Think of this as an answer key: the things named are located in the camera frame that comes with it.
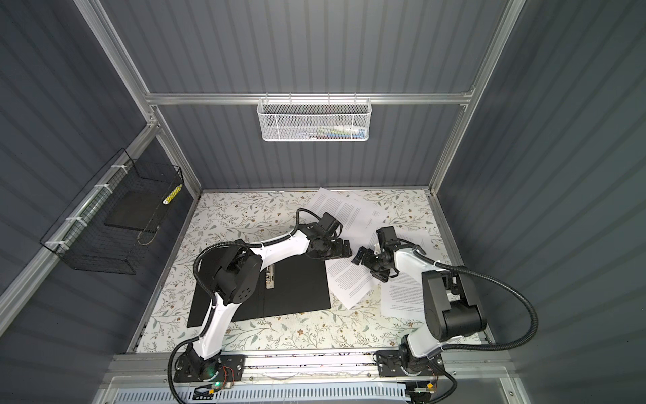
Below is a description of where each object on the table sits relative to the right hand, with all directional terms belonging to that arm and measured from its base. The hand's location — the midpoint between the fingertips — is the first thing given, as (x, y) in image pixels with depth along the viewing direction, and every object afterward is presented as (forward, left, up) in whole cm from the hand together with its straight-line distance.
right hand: (365, 268), depth 93 cm
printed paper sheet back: (+25, 0, -3) cm, 26 cm away
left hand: (+6, +7, +1) cm, 9 cm away
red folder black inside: (-6, +25, -1) cm, 26 cm away
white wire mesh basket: (+72, +21, +20) cm, 78 cm away
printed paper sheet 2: (-4, +6, -2) cm, 8 cm away
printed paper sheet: (-10, -13, -2) cm, 16 cm away
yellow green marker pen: (+10, +64, +28) cm, 71 cm away
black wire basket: (-1, +77, +29) cm, 82 cm away
